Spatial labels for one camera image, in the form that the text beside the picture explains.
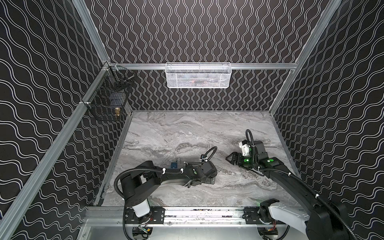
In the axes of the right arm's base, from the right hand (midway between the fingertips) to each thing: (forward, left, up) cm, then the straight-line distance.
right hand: (231, 160), depth 83 cm
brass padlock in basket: (+18, +63, +21) cm, 69 cm away
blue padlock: (0, +33, -8) cm, 34 cm away
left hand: (-9, +10, -7) cm, 15 cm away
